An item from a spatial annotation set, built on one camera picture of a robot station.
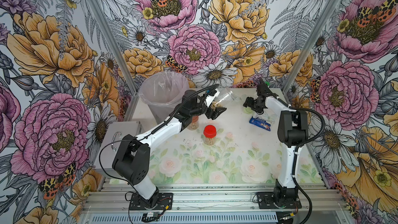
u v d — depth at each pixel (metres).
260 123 1.00
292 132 0.59
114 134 0.76
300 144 0.57
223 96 0.73
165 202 0.73
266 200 0.74
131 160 0.45
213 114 0.73
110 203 0.77
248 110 1.03
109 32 0.89
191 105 0.66
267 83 1.22
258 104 0.89
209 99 0.70
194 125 0.99
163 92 0.92
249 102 0.98
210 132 0.87
